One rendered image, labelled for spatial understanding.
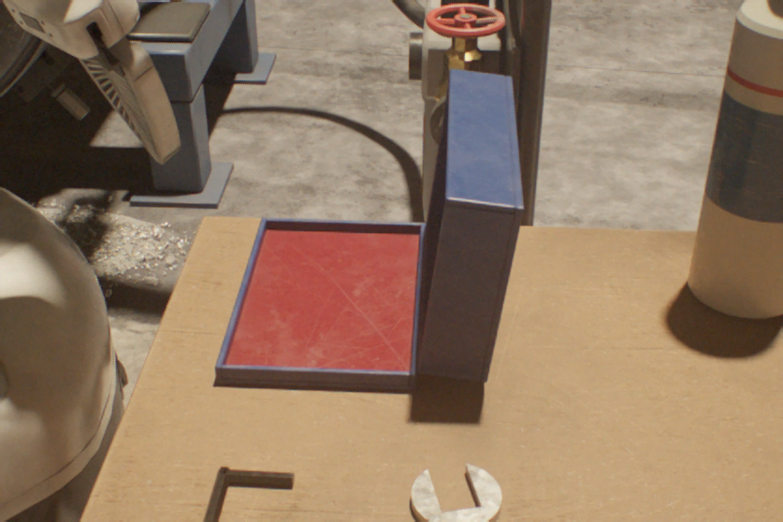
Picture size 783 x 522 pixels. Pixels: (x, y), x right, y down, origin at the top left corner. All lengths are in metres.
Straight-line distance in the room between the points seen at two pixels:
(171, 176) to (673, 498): 1.29
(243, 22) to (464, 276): 1.61
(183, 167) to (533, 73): 0.87
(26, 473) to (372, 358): 0.35
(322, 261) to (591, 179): 1.15
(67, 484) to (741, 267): 0.54
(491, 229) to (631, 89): 1.63
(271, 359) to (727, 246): 0.27
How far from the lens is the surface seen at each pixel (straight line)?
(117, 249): 1.62
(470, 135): 0.58
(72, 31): 0.72
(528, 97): 0.96
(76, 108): 1.47
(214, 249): 0.71
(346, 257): 0.68
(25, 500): 0.88
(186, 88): 1.65
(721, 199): 0.63
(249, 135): 1.93
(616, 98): 2.09
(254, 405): 0.58
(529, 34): 0.94
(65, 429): 0.86
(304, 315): 0.63
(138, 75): 0.77
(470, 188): 0.53
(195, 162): 1.70
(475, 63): 0.99
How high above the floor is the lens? 0.85
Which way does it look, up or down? 33 degrees down
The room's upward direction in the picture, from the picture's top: straight up
